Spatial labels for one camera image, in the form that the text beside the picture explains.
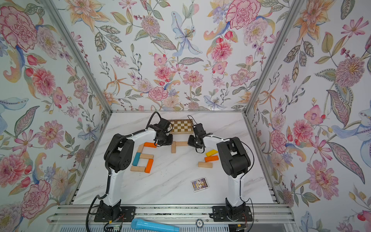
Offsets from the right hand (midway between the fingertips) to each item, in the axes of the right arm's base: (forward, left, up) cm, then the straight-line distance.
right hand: (189, 140), depth 102 cm
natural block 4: (-12, +28, -1) cm, 31 cm away
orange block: (-13, -15, 0) cm, 20 cm away
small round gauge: (-48, -6, -1) cm, 49 cm away
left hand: (-2, +10, +1) cm, 10 cm away
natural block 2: (-5, +11, -1) cm, 12 cm away
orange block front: (-20, +25, 0) cm, 32 cm away
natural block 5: (-23, +31, +2) cm, 38 cm away
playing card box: (-30, -6, +1) cm, 31 cm away
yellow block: (-9, -15, 0) cm, 18 cm away
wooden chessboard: (+11, +6, +2) cm, 13 cm away
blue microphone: (-50, +22, +3) cm, 55 cm away
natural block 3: (-17, -12, -2) cm, 21 cm away
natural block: (-3, +6, 0) cm, 7 cm away
